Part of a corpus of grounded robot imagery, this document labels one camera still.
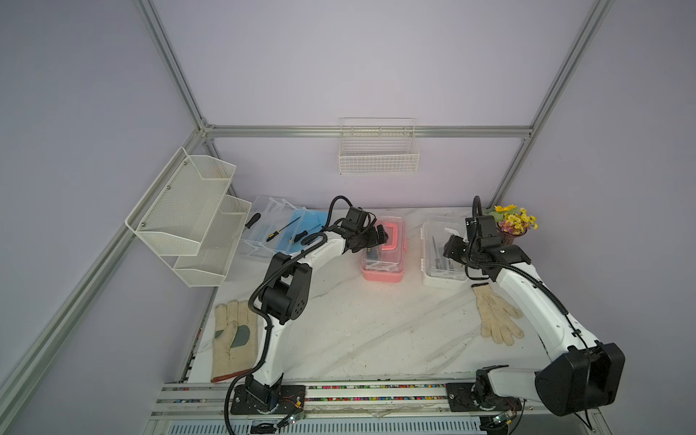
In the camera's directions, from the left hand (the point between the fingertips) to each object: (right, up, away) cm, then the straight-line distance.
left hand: (378, 241), depth 98 cm
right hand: (+23, -3, -15) cm, 27 cm away
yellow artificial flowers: (+42, +7, -14) cm, 44 cm away
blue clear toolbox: (-41, +6, +10) cm, 42 cm away
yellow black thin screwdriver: (-40, +2, +2) cm, 40 cm away
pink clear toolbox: (+2, -7, -6) cm, 10 cm away
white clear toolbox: (+21, -10, -5) cm, 24 cm away
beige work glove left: (-46, -31, -14) cm, 58 cm away
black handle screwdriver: (-47, +9, +4) cm, 48 cm away
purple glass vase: (+43, +1, -9) cm, 44 cm away
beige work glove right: (+38, -25, -9) cm, 46 cm away
